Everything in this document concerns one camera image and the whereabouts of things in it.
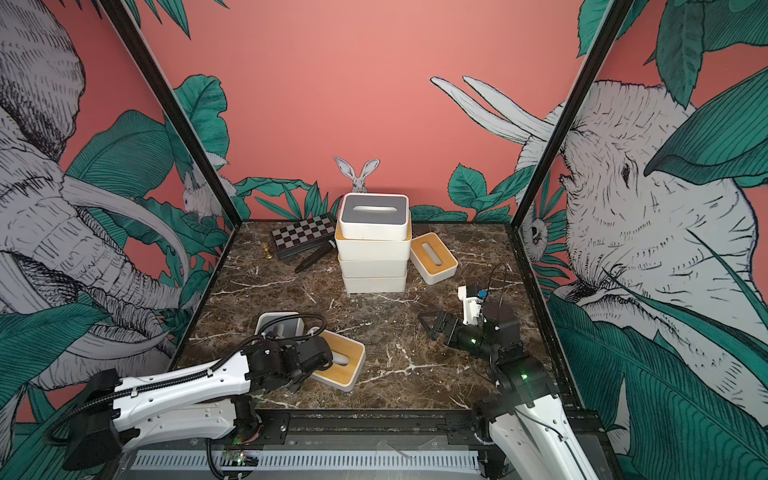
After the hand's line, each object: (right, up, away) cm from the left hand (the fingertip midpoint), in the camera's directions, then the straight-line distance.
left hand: (325, 358), depth 79 cm
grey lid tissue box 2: (-14, +6, +7) cm, 17 cm away
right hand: (+27, +13, -9) cm, 31 cm away
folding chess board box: (-16, +35, +33) cm, 50 cm away
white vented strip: (+2, -22, -9) cm, 23 cm away
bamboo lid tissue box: (+6, -1, +2) cm, 6 cm away
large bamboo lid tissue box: (+13, +30, +3) cm, 33 cm away
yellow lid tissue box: (+12, +24, +9) cm, 28 cm away
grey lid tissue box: (+13, +38, -3) cm, 40 cm away
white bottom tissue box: (+14, +18, +15) cm, 27 cm away
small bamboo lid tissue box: (+33, +26, +28) cm, 50 cm away
